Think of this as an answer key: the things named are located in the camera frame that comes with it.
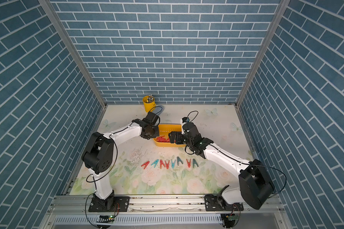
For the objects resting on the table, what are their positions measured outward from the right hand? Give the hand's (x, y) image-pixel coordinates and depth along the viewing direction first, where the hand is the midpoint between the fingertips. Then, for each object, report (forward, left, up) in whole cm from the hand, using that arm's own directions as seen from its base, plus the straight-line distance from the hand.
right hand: (176, 134), depth 84 cm
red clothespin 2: (-11, +8, -16) cm, 21 cm away
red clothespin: (-13, +5, -15) cm, 21 cm away
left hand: (+6, +12, -10) cm, 17 cm away
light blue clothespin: (-12, +1, -16) cm, 20 cm away
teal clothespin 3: (-9, -12, -16) cm, 22 cm away
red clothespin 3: (-11, -9, -16) cm, 21 cm away
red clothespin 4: (-13, +18, -15) cm, 27 cm away
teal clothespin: (-9, -2, -15) cm, 18 cm away
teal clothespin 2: (-12, +13, -16) cm, 24 cm away
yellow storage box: (-1, +6, -11) cm, 13 cm away
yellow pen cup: (+29, +24, -4) cm, 38 cm away
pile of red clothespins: (+4, +10, -13) cm, 16 cm away
